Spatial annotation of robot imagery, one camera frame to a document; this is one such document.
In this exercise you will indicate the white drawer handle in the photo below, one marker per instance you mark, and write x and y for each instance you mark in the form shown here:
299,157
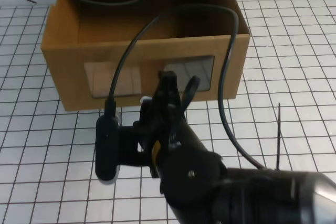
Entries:
145,99

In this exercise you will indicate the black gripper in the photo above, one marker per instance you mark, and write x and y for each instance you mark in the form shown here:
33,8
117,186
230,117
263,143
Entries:
157,117

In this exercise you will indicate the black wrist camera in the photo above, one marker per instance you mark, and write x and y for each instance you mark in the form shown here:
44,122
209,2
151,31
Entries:
107,144

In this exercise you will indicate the white grid tablecloth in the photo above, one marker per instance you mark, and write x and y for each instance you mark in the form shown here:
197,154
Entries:
47,153

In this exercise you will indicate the cardboard shoebox drawer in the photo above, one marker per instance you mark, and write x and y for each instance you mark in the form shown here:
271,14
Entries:
82,47

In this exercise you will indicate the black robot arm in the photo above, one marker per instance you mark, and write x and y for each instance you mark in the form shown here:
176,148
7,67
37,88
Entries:
199,188

